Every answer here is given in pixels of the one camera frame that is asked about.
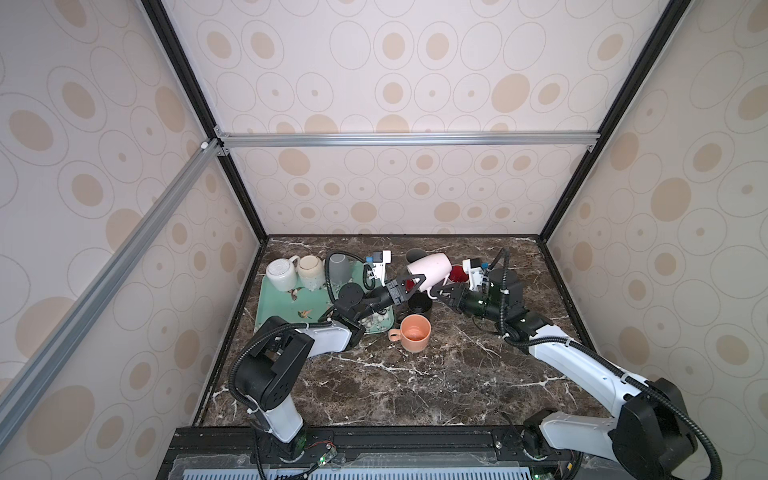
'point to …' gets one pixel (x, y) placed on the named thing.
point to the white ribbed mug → (282, 273)
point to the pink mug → (437, 267)
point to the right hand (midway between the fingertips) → (433, 292)
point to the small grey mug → (340, 268)
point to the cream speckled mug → (311, 272)
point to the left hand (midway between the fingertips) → (433, 284)
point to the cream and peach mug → (414, 333)
